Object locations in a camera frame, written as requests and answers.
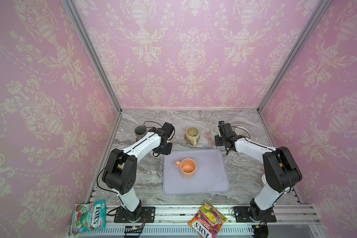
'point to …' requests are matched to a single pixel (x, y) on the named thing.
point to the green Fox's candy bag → (88, 216)
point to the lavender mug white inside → (241, 131)
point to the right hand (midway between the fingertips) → (220, 137)
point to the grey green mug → (140, 131)
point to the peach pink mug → (188, 167)
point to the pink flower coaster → (207, 135)
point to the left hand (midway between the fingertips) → (165, 152)
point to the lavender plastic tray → (210, 176)
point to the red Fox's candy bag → (208, 221)
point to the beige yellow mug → (192, 135)
